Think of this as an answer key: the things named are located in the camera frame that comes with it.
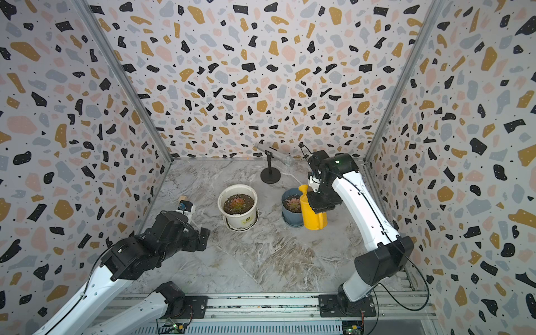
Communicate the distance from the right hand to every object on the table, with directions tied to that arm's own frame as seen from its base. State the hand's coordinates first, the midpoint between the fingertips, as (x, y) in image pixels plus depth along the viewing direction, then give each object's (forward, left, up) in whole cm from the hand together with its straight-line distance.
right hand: (317, 210), depth 74 cm
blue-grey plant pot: (+6, +9, -16) cm, 19 cm away
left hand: (-8, +40, -1) cm, 41 cm away
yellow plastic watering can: (-2, +1, -4) cm, 5 cm away
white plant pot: (+4, +29, -14) cm, 33 cm away
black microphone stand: (+35, +21, -22) cm, 46 cm away
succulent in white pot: (+9, +32, -11) cm, 35 cm away
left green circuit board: (-34, +49, -22) cm, 63 cm away
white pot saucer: (+3, +29, -21) cm, 36 cm away
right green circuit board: (-31, -12, -24) cm, 42 cm away
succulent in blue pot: (+12, +8, -13) cm, 20 cm away
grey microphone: (+26, +11, -1) cm, 28 cm away
